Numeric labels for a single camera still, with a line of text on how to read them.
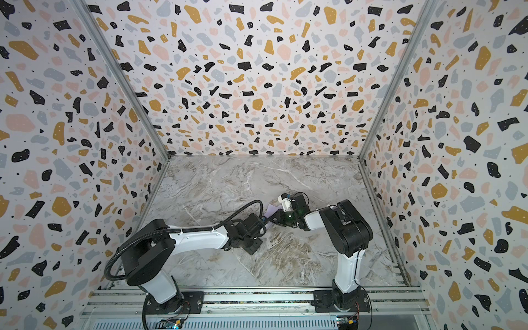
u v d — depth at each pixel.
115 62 0.82
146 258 0.44
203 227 0.57
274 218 0.94
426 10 0.72
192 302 0.73
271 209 0.98
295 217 0.81
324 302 0.73
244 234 0.69
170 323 0.70
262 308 0.73
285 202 0.92
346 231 0.51
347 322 0.72
